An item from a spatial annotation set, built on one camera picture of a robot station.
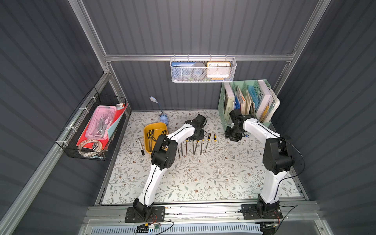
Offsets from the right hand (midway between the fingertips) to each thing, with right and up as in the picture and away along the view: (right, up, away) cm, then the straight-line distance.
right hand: (231, 137), depth 95 cm
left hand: (-21, 0, +7) cm, 22 cm away
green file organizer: (+15, +25, -1) cm, 29 cm away
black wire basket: (-72, -3, -29) cm, 78 cm away
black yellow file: (-23, -7, +4) cm, 24 cm away
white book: (+25, +23, +3) cm, 34 cm away
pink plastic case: (-72, +7, -25) cm, 76 cm away
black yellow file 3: (-9, -3, +7) cm, 12 cm away
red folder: (-68, 0, -27) cm, 73 cm away
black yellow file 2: (-19, -8, +4) cm, 21 cm away
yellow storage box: (-55, +2, +10) cm, 56 cm away
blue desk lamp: (-47, +13, +10) cm, 49 cm away
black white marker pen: (-60, -7, +3) cm, 61 cm away
